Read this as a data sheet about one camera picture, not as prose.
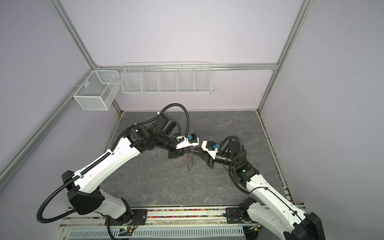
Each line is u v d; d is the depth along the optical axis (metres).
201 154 0.66
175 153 0.58
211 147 0.55
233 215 0.74
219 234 0.64
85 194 0.41
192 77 1.05
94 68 0.92
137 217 0.74
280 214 0.43
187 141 0.55
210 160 0.61
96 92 0.96
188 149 0.64
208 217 0.75
